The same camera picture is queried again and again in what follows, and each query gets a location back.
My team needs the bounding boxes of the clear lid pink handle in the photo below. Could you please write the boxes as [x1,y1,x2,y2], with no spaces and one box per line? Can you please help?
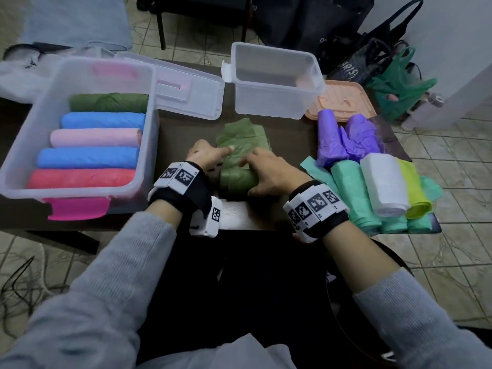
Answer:
[115,52,226,121]

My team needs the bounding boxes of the thick white floor cable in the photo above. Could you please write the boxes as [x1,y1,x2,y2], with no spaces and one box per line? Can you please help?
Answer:
[38,241,70,296]

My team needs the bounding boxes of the black left wristband with markers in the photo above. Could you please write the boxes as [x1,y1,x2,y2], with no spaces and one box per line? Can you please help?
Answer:
[148,161,212,218]

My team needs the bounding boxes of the black round stool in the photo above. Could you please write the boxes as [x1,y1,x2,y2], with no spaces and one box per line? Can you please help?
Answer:
[326,236,416,358]

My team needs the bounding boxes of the yellow-green bag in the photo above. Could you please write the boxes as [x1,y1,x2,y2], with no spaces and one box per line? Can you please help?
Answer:
[398,159,433,219]

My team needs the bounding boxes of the black chair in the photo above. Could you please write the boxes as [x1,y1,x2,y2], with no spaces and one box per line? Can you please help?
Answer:
[136,0,253,50]

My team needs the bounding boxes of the pink plastic bag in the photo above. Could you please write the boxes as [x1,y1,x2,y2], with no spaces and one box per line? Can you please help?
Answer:
[50,128,143,149]

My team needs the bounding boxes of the person's right hand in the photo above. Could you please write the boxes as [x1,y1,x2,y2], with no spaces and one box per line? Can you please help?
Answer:
[239,148,313,198]

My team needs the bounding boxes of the white bag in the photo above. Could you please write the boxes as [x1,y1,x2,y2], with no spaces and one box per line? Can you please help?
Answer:
[360,153,411,218]

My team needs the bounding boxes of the dark patterned bag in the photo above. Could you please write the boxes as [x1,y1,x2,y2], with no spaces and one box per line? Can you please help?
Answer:
[326,0,423,85]

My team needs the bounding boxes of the black right wristband with markers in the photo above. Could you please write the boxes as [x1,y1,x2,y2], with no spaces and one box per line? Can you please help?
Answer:
[283,180,350,242]

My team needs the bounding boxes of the olive green bag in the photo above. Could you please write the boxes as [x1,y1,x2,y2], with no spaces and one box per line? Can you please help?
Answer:
[69,93,150,113]
[216,118,272,198]

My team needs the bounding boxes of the blue-grey floor mat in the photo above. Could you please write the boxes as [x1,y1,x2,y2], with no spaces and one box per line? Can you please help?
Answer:
[21,0,133,50]

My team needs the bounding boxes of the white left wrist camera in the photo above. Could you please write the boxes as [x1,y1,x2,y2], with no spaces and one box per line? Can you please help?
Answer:
[189,195,223,239]

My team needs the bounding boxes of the person's left hand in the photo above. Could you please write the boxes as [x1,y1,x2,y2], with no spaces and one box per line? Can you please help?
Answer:
[187,140,236,172]

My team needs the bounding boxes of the translucent zipper bag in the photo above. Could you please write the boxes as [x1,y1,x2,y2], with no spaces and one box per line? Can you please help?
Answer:
[0,44,116,104]

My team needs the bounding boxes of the small clear plastic bin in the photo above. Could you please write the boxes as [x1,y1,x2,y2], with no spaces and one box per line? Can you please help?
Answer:
[221,42,326,120]

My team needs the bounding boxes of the red plastic bag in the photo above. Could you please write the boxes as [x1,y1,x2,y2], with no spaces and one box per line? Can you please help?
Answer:
[27,169,137,190]

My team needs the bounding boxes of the large clear storage bin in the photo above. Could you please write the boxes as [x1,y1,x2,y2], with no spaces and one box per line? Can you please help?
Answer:
[0,56,160,221]

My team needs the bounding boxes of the person's black trousers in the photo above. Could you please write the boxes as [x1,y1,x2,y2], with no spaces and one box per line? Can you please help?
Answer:
[134,226,385,369]

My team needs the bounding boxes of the person's left forearm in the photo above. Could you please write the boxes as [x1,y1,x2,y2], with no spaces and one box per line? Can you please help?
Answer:
[0,199,183,369]

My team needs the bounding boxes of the tangled dark floor cables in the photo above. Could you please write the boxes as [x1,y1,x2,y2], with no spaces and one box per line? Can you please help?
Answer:
[0,249,77,335]

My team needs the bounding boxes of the green plastic bag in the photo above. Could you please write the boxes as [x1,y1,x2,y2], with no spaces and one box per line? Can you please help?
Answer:
[367,48,438,121]

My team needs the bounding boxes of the person's right forearm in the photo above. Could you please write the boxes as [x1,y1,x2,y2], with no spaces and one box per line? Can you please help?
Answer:
[322,224,492,369]

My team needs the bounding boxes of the black wristband with markers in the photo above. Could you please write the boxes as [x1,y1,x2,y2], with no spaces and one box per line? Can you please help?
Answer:
[283,180,350,242]
[148,161,212,218]

